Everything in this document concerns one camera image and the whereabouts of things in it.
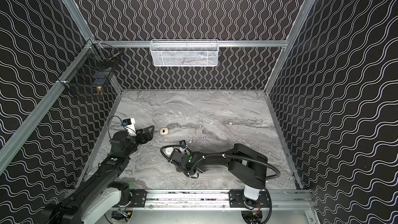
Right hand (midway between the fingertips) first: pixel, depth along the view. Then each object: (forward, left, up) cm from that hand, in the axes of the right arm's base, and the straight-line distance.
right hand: (183, 163), depth 86 cm
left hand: (+12, +16, +16) cm, 26 cm away
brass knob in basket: (+28, +44, +31) cm, 60 cm away
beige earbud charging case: (+19, +13, +2) cm, 23 cm away
